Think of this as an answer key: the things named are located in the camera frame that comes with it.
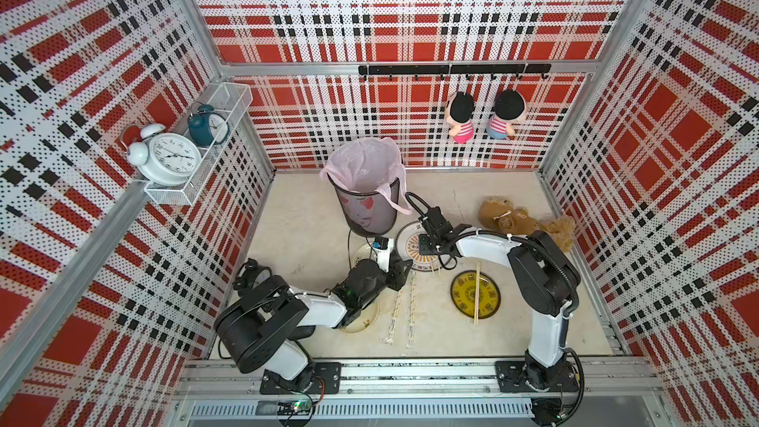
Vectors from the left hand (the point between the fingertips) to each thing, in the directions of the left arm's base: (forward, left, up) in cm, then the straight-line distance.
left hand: (410, 259), depth 87 cm
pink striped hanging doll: (+44, -17, +22) cm, 52 cm away
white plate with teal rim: (+9, 0, -8) cm, 12 cm away
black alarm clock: (-7, +44, +4) cm, 45 cm away
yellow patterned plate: (-6, -17, -9) cm, 20 cm away
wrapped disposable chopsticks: (-15, +5, -8) cm, 17 cm away
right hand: (+9, -7, -7) cm, 13 cm away
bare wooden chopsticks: (-8, -20, -6) cm, 22 cm away
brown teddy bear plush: (+14, -32, +1) cm, 35 cm away
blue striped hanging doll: (+46, -35, +22) cm, 62 cm away
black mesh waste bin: (+12, +12, +6) cm, 18 cm away
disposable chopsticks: (-13, 0, -8) cm, 15 cm away
